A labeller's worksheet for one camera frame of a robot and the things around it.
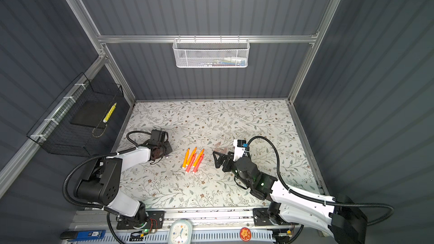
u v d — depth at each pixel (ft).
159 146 2.47
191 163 2.97
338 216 1.38
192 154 3.07
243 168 1.85
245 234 2.29
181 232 2.24
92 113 2.58
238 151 2.23
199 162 2.98
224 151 3.16
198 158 3.00
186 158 3.04
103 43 2.94
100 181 1.50
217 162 2.24
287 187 1.72
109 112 2.53
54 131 2.08
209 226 2.40
